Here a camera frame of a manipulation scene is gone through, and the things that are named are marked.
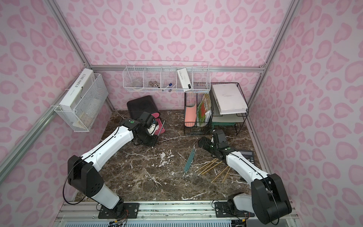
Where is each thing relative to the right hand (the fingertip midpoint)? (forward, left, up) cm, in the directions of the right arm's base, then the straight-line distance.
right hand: (202, 143), depth 87 cm
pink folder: (+30, +8, -9) cm, 32 cm away
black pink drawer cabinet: (+26, +46, +6) cm, 53 cm away
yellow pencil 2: (-15, +2, -10) cm, 19 cm away
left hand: (-3, +28, +6) cm, 28 cm away
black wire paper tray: (+15, -24, +5) cm, 29 cm away
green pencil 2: (-7, +8, -9) cm, 14 cm away
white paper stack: (+26, -18, +13) cm, 34 cm away
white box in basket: (+34, +11, +23) cm, 43 cm away
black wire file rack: (+43, +8, -3) cm, 44 cm away
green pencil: (-8, +9, -10) cm, 16 cm away
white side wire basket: (0, +64, +22) cm, 67 cm away
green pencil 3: (-7, +7, -10) cm, 14 cm away
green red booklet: (+26, -2, +1) cm, 27 cm away
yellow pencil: (-10, -2, -10) cm, 14 cm away
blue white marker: (+38, +22, +16) cm, 47 cm away
